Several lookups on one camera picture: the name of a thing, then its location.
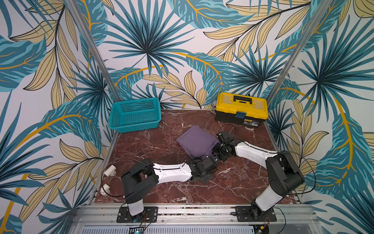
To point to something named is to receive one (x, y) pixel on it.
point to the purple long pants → (196, 143)
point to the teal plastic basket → (134, 115)
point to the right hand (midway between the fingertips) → (211, 153)
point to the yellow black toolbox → (236, 109)
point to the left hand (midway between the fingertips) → (201, 167)
